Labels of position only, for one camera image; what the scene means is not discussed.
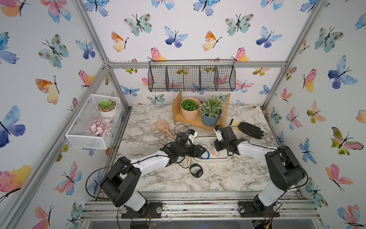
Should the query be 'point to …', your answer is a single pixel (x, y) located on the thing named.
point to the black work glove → (247, 129)
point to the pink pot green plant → (190, 108)
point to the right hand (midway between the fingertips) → (218, 140)
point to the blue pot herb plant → (211, 109)
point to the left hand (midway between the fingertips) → (204, 148)
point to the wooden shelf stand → (177, 116)
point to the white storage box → (201, 141)
